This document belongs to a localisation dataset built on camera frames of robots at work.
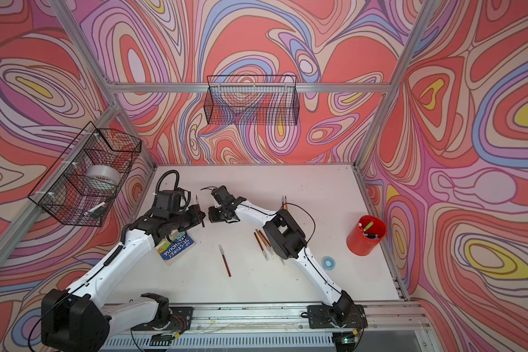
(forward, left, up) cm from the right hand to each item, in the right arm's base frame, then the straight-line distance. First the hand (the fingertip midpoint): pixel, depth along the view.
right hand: (212, 222), depth 99 cm
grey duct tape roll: (-1, +29, +34) cm, 44 cm away
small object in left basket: (-10, +31, +26) cm, 42 cm away
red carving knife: (+9, -33, 0) cm, 34 cm away
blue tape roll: (-20, -49, -1) cm, 54 cm away
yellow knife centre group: (-8, -22, 0) cm, 24 cm away
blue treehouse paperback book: (-12, +13, +3) cm, 18 cm away
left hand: (-7, -3, +17) cm, 18 cm away
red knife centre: (-11, -25, +1) cm, 27 cm away
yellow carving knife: (+9, -35, 0) cm, 36 cm away
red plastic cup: (-12, -65, +8) cm, 67 cm away
